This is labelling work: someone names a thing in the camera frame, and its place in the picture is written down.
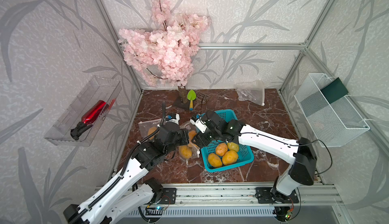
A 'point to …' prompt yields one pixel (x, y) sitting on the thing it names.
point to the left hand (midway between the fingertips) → (190, 132)
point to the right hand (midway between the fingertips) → (195, 136)
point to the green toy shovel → (191, 96)
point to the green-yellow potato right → (232, 146)
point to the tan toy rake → (201, 98)
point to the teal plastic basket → (244, 154)
